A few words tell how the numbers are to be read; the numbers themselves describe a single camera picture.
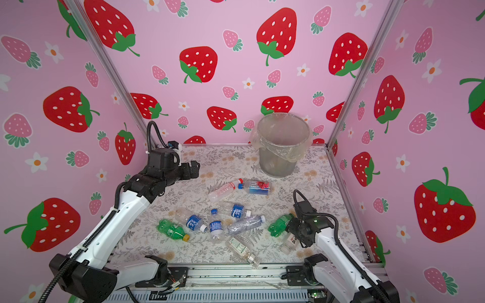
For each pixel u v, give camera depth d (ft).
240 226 2.87
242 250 2.49
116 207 1.48
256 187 3.12
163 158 1.82
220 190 3.09
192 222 2.74
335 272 1.88
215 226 2.68
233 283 2.40
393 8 2.26
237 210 2.82
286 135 3.37
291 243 2.56
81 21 2.31
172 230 2.64
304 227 1.94
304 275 2.40
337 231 1.78
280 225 2.68
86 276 1.21
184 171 2.21
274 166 3.30
